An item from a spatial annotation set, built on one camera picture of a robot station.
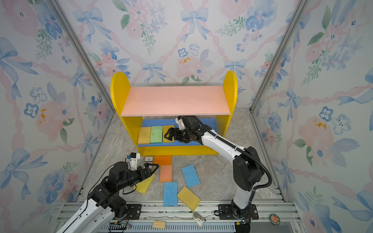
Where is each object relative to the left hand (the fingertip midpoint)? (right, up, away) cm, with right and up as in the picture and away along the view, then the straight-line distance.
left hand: (155, 167), depth 75 cm
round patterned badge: (+60, -25, -3) cm, 65 cm away
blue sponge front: (+7, -16, +4) cm, 18 cm away
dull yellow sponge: (-9, +16, +11) cm, 21 cm away
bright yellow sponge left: (-9, -13, +7) cm, 17 cm away
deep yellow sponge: (+3, +19, +13) cm, 23 cm away
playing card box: (-7, 0, +16) cm, 17 cm away
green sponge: (-2, +17, +11) cm, 20 cm away
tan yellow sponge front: (+17, -17, +3) cm, 24 cm away
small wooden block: (+3, -26, -4) cm, 27 cm away
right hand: (+6, +15, +8) cm, 18 cm away
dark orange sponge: (+1, 0, +16) cm, 16 cm away
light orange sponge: (+4, -6, +9) cm, 11 cm away
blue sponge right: (+18, -8, +11) cm, 23 cm away
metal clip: (+22, -24, -4) cm, 33 cm away
